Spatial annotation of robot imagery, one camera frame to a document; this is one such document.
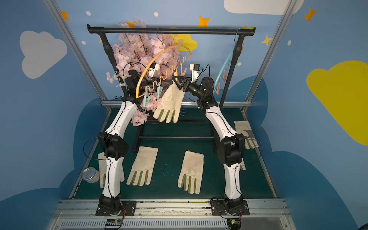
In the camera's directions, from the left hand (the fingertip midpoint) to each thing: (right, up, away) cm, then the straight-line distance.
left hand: (173, 80), depth 73 cm
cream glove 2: (-21, -47, +18) cm, 54 cm away
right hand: (+2, +3, +2) cm, 4 cm away
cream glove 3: (-1, -9, +6) cm, 11 cm away
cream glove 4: (+11, -50, +17) cm, 54 cm away
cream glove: (-30, -38, -12) cm, 50 cm away
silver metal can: (-48, -52, +7) cm, 71 cm away
